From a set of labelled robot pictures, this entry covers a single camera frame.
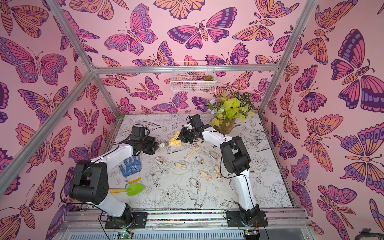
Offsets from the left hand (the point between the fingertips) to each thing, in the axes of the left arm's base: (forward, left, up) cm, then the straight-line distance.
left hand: (163, 140), depth 93 cm
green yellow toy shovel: (-26, +16, -10) cm, 32 cm away
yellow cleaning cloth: (-2, -7, +2) cm, 7 cm away
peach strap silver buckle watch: (-4, 0, 0) cm, 4 cm away
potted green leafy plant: (+12, -39, +15) cm, 43 cm away
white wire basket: (+33, -19, +24) cm, 45 cm away
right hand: (+2, -8, +1) cm, 8 cm away
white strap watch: (-5, -32, -10) cm, 34 cm away
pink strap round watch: (-8, -23, -10) cm, 26 cm away
